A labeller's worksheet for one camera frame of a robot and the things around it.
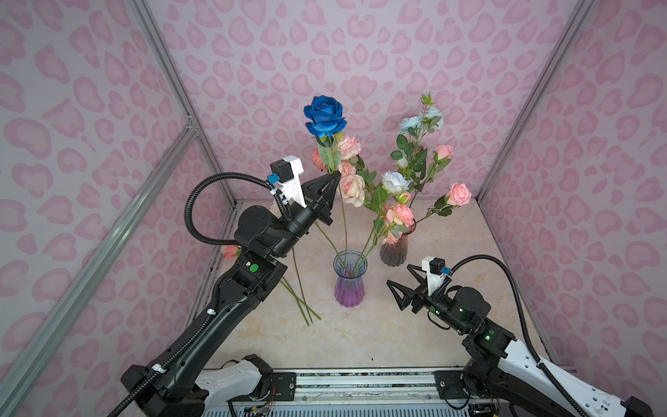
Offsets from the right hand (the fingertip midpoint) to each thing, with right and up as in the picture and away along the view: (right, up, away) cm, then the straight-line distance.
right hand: (398, 277), depth 71 cm
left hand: (-15, +24, -20) cm, 35 cm away
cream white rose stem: (-29, -14, +18) cm, 36 cm away
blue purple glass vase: (-13, +2, +7) cm, 15 cm away
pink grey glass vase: (+4, +3, +22) cm, 23 cm away
